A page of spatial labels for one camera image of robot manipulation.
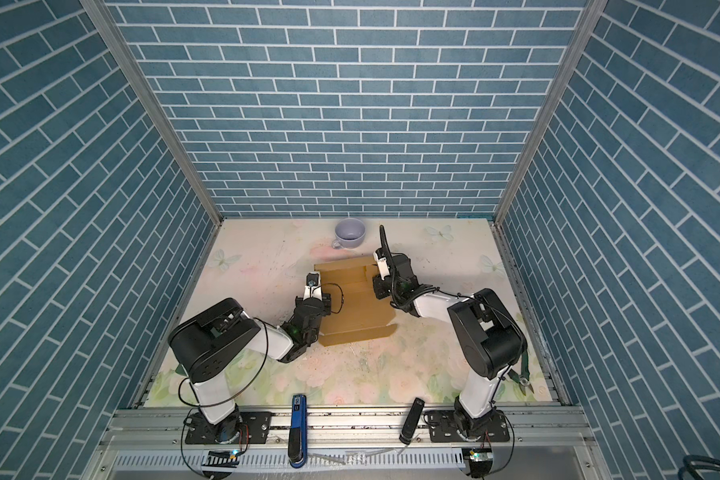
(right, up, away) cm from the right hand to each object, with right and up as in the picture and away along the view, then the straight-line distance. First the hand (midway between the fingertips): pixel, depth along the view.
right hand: (373, 274), depth 96 cm
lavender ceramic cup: (-10, +14, +18) cm, 25 cm away
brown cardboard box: (-6, -12, +1) cm, 14 cm away
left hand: (-16, -3, -2) cm, 17 cm away
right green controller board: (+26, -43, -22) cm, 55 cm away
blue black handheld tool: (-19, -37, -23) cm, 48 cm away
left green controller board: (-37, -43, -24) cm, 61 cm away
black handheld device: (+10, -36, -19) cm, 42 cm away
